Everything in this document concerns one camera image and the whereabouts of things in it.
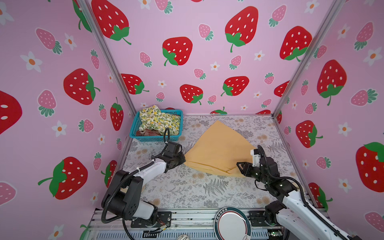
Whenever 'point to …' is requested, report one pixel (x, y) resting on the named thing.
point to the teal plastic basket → (136, 123)
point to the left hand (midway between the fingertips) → (184, 157)
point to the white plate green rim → (232, 223)
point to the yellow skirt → (219, 149)
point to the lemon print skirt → (152, 118)
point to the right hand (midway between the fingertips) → (238, 164)
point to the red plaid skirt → (147, 132)
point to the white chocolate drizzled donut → (183, 237)
